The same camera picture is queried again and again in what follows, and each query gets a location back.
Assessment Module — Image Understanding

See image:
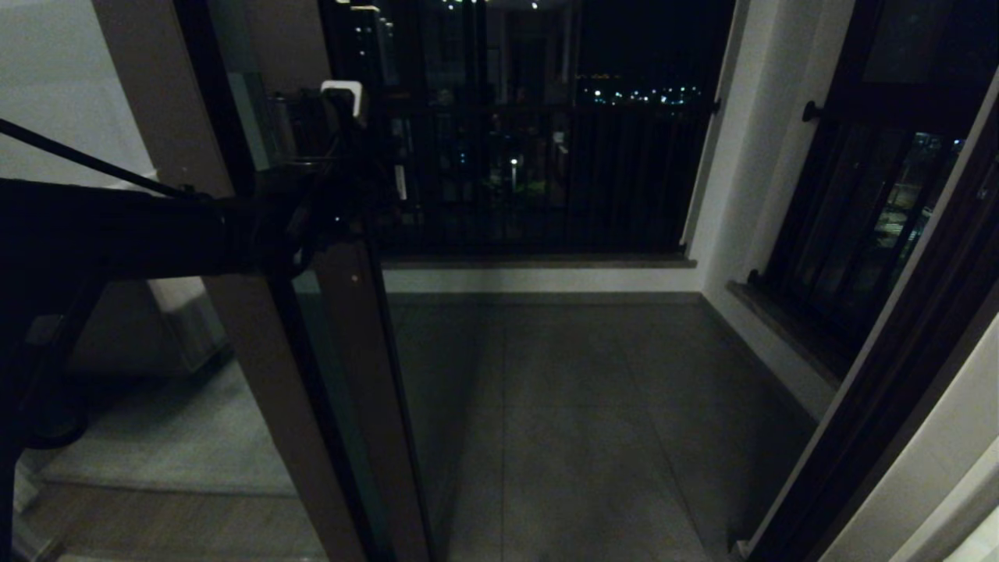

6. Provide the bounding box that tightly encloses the brown framed sliding glass door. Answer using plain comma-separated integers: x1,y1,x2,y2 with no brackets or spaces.
203,0,434,562

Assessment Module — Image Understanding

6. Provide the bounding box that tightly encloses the silver cylinder of left wrist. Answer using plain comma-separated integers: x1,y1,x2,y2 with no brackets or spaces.
265,94,344,169

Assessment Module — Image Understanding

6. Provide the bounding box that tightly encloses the black metal balcony railing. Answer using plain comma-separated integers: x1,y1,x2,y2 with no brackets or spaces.
382,98,715,257

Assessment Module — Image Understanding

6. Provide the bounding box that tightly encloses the brown framed fixed glass panel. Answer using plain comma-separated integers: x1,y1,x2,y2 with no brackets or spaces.
0,0,368,562

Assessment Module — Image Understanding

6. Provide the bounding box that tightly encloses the short stone window sill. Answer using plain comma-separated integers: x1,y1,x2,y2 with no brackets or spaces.
728,283,848,391

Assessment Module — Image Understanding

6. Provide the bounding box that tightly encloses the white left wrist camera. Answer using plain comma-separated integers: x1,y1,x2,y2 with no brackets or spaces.
320,80,366,122

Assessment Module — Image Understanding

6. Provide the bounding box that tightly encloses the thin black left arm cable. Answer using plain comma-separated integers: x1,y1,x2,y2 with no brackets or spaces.
0,119,196,200

